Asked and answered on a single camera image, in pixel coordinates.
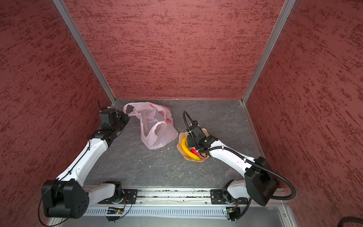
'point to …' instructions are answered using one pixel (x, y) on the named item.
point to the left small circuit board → (115, 210)
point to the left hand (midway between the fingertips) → (129, 117)
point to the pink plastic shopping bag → (157, 127)
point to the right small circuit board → (229, 210)
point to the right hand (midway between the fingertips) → (191, 141)
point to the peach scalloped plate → (186, 155)
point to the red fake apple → (194, 150)
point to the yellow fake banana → (184, 145)
